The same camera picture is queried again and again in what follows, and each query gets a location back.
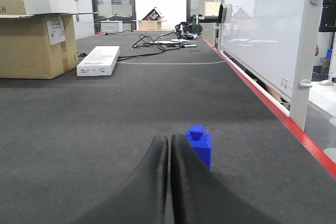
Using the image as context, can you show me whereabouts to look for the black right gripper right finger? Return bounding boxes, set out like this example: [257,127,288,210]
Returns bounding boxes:
[170,134,275,224]

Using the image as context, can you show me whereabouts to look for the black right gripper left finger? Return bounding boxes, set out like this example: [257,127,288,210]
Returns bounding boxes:
[69,135,169,224]

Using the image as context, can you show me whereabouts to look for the blue plastic box slanted corners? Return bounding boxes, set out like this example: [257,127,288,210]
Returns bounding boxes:
[183,125,212,171]

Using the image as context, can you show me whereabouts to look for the long flat white box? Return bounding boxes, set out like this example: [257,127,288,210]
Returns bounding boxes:
[76,46,121,77]

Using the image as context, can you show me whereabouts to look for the white paper sheet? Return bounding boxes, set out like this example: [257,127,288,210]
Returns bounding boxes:
[151,38,190,45]

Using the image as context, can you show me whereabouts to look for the open small cardboard box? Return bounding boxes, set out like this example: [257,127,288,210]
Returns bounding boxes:
[132,19,168,31]

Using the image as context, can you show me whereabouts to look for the green bottle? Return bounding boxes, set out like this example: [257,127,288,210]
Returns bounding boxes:
[192,14,201,34]

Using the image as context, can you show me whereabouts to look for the dark red printed box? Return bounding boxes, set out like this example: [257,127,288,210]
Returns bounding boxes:
[141,6,165,22]

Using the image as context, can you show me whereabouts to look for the large brown cardboard box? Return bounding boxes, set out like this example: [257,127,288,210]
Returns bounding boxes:
[0,12,99,80]

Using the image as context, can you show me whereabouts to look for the whiteboard eraser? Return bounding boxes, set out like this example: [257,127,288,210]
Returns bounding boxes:
[218,3,233,24]

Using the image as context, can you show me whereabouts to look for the beige box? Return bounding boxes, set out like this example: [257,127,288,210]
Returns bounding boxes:
[204,2,221,17]

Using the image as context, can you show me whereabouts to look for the white cardboard box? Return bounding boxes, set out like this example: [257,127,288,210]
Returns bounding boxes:
[22,0,80,15]

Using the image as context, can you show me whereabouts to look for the black cable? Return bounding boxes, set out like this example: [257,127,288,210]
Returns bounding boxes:
[77,31,199,61]

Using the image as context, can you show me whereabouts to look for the whiteboard with white frame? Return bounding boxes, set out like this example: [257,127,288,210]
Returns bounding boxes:
[219,0,328,131]

